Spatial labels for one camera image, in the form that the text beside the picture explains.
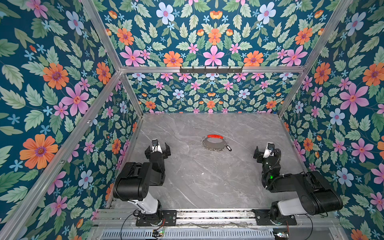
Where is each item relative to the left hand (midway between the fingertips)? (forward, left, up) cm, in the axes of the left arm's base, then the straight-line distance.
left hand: (158, 141), depth 89 cm
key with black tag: (-1, -45, -11) cm, 46 cm away
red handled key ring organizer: (+3, -36, -11) cm, 37 cm away
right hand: (-8, -66, -2) cm, 66 cm away
